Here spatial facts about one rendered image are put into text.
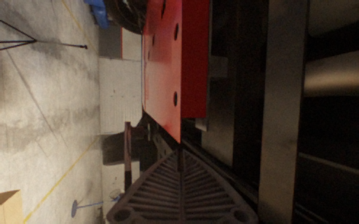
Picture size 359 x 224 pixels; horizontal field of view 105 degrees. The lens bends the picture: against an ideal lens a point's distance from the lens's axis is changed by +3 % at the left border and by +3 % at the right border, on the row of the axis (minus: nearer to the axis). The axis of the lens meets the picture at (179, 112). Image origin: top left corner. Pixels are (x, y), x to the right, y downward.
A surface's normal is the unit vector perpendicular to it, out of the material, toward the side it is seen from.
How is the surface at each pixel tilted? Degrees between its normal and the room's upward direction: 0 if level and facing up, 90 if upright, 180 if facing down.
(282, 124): 180
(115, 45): 90
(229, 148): 180
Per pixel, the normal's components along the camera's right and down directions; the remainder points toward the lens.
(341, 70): -0.96, 0.02
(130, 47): 0.35, 0.07
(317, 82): -0.86, 0.45
